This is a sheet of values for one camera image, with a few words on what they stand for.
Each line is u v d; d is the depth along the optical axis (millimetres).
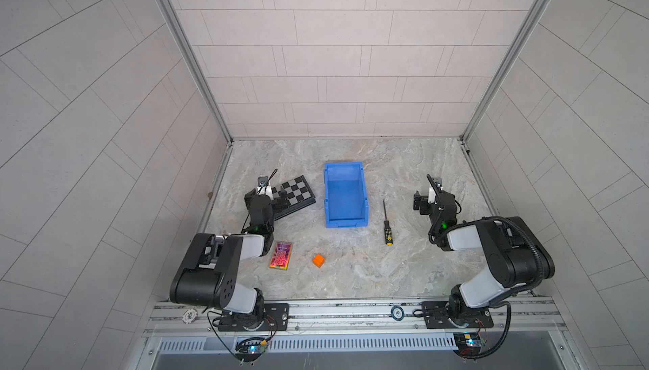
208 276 417
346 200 939
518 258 453
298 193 939
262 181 752
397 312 723
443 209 698
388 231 867
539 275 424
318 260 800
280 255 808
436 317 708
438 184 786
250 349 647
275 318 702
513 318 720
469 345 675
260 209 662
